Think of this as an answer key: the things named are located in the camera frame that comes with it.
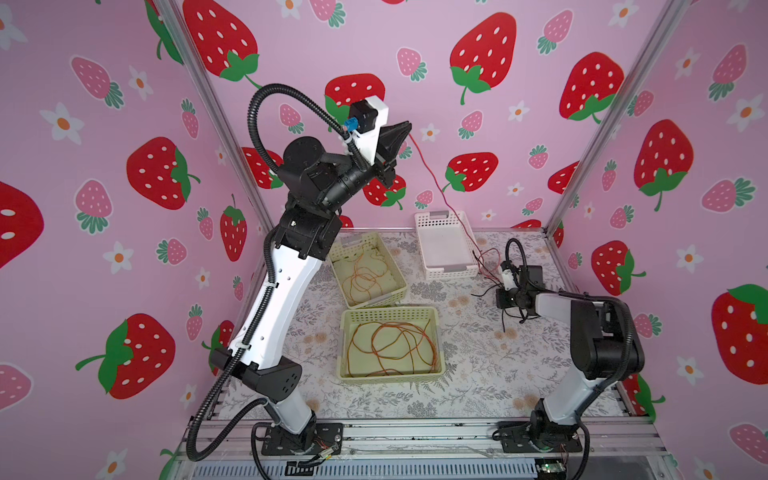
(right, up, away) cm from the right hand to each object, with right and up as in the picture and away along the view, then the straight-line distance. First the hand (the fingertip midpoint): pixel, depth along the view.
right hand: (502, 291), depth 100 cm
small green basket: (-47, +6, +7) cm, 48 cm away
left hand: (-35, +34, -52) cm, 71 cm away
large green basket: (-38, -16, -10) cm, 43 cm away
